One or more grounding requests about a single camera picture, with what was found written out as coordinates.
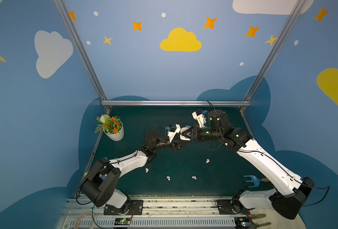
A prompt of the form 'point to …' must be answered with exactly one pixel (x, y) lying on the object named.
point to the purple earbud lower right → (194, 177)
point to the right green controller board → (242, 222)
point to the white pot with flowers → (113, 127)
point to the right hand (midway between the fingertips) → (183, 132)
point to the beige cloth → (277, 221)
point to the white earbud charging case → (184, 138)
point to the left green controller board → (122, 221)
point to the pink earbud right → (207, 161)
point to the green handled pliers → (254, 225)
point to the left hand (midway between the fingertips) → (189, 139)
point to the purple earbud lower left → (168, 178)
